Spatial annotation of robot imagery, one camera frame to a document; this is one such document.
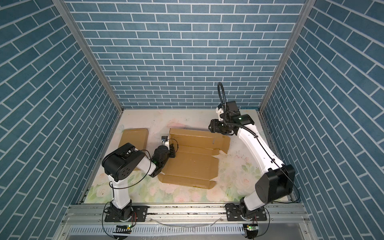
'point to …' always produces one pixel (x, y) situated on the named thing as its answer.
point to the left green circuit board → (123, 229)
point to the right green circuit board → (252, 228)
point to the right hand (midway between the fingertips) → (212, 126)
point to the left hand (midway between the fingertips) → (173, 144)
